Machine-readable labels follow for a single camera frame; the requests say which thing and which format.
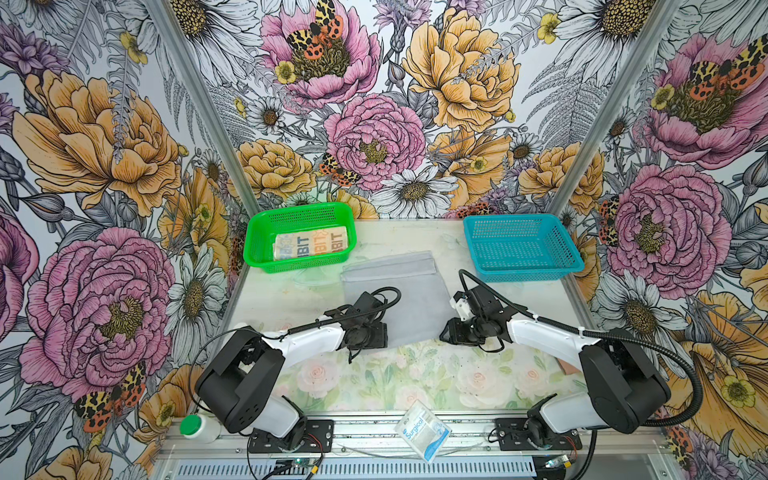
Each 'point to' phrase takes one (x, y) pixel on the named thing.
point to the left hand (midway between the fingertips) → (375, 346)
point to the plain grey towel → (422, 312)
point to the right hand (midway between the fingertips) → (448, 346)
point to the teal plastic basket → (532, 247)
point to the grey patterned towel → (297, 244)
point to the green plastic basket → (260, 230)
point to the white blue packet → (423, 430)
